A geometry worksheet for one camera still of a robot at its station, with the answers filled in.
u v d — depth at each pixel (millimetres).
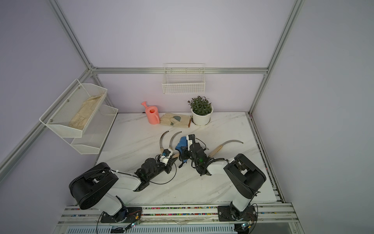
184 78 952
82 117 769
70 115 760
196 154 685
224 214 734
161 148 985
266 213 759
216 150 983
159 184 698
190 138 799
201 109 1006
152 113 1067
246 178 464
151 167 674
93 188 446
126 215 716
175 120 1144
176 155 853
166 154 732
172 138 1042
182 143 881
